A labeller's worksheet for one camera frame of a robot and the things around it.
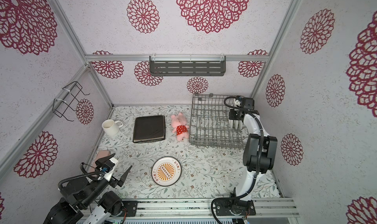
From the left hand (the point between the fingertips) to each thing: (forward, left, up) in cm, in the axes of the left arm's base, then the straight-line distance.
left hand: (122, 162), depth 66 cm
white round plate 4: (+30, -64, -12) cm, 72 cm away
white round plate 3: (+30, -62, -12) cm, 70 cm away
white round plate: (+4, -17, -22) cm, 28 cm away
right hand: (+37, -60, -7) cm, 71 cm away
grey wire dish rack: (+39, -47, -23) cm, 65 cm away
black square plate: (+33, -3, -20) cm, 38 cm away
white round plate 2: (+32, -59, -13) cm, 68 cm away
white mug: (+32, +22, -15) cm, 42 cm away
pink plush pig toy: (+34, -24, -16) cm, 45 cm away
